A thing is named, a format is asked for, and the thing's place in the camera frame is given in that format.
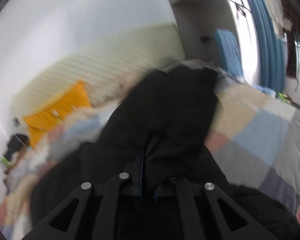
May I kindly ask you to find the yellow crown cushion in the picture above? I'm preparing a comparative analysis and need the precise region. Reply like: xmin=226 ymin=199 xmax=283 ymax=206
xmin=23 ymin=80 xmax=92 ymax=148

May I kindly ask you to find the patchwork plaid duvet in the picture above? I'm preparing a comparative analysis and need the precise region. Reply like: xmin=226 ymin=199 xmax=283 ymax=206
xmin=0 ymin=70 xmax=300 ymax=239

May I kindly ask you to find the blue covered chair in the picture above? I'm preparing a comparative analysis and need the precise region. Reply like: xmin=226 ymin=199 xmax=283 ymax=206
xmin=215 ymin=28 xmax=243 ymax=77

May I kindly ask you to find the black bag on nightstand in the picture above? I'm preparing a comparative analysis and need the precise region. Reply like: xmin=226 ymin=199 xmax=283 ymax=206
xmin=4 ymin=133 xmax=29 ymax=161

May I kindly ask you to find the blue cloth on floor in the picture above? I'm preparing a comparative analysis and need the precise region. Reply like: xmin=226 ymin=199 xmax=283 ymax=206
xmin=253 ymin=85 xmax=276 ymax=98

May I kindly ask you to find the dark checked hanging garment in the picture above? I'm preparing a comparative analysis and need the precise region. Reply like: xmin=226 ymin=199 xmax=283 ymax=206
xmin=281 ymin=0 xmax=300 ymax=80

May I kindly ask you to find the cream quilted headboard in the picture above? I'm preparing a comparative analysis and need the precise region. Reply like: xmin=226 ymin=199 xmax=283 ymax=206
xmin=11 ymin=24 xmax=185 ymax=119

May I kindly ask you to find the wall power socket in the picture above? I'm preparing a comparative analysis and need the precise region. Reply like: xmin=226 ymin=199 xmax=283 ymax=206
xmin=13 ymin=118 xmax=19 ymax=126

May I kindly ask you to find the black puffer jacket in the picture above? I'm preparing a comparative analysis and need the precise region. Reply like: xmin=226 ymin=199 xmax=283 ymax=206
xmin=31 ymin=66 xmax=299 ymax=239

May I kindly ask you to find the green box on floor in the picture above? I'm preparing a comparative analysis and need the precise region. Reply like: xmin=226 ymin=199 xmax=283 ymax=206
xmin=278 ymin=93 xmax=292 ymax=105

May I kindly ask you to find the blue curtain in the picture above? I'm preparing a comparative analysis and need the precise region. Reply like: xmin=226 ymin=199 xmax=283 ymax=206
xmin=248 ymin=0 xmax=285 ymax=93

